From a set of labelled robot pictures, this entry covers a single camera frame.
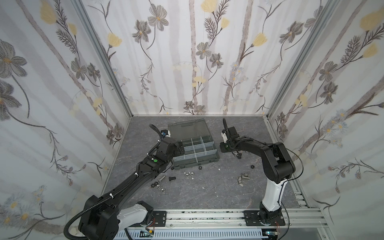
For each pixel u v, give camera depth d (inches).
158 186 33.0
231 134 31.9
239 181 33.9
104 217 15.2
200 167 36.4
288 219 29.3
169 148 23.5
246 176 34.7
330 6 26.8
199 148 38.9
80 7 26.7
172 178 34.7
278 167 20.4
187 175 34.7
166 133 28.1
